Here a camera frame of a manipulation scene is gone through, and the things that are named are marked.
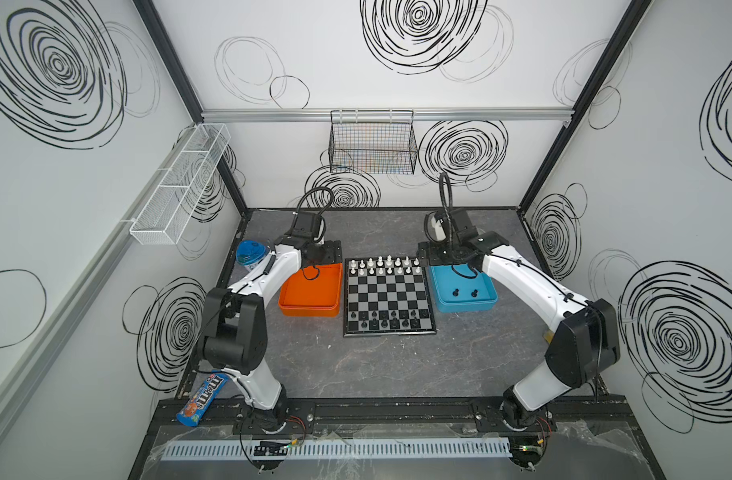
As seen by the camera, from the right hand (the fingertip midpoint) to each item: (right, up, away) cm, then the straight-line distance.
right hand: (427, 253), depth 86 cm
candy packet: (-60, -38, -10) cm, 72 cm away
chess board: (-12, -14, +8) cm, 20 cm away
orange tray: (-35, -13, +10) cm, 39 cm away
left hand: (-28, 0, +7) cm, 29 cm away
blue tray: (+12, -12, +10) cm, 20 cm away
